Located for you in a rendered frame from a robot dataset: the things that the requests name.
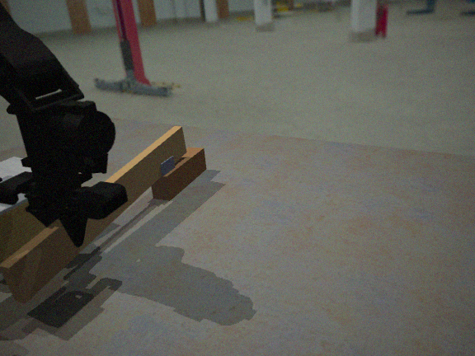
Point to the long wooden bed rail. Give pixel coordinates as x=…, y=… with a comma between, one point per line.
x=30, y=268

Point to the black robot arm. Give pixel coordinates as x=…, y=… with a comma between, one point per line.
x=56, y=122

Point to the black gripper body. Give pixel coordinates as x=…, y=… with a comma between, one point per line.
x=55, y=176

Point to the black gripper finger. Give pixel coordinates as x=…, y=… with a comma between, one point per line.
x=49, y=212
x=75, y=226

